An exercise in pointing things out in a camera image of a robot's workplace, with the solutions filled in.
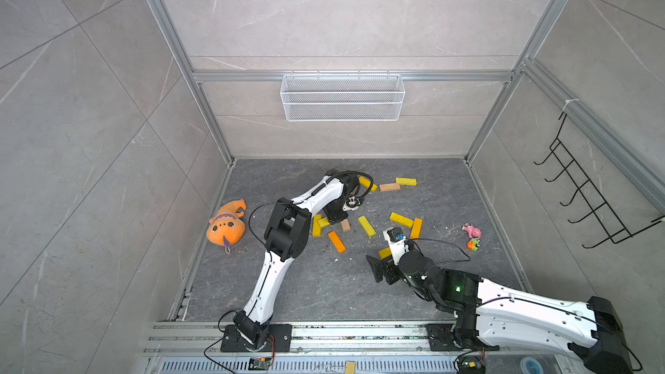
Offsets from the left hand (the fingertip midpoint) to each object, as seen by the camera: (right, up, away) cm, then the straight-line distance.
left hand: (333, 213), depth 98 cm
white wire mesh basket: (+3, +45, +2) cm, 46 cm away
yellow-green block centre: (+13, -5, -2) cm, 14 cm away
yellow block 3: (+27, -3, 0) cm, 27 cm away
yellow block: (-4, -3, -4) cm, 6 cm away
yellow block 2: (-7, -6, -3) cm, 9 cm away
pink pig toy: (+52, -6, -3) cm, 52 cm away
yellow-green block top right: (+32, +12, +13) cm, 36 cm away
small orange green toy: (+50, -10, -8) cm, 52 cm away
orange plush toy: (-36, -3, -11) cm, 38 cm away
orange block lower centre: (+1, -10, -6) cm, 11 cm away
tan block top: (+22, +10, +10) cm, 26 cm away
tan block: (+5, -4, -2) cm, 7 cm away
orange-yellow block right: (+31, -6, -2) cm, 32 cm away
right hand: (+15, -8, -24) cm, 29 cm away
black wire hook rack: (+69, +4, -33) cm, 77 cm away
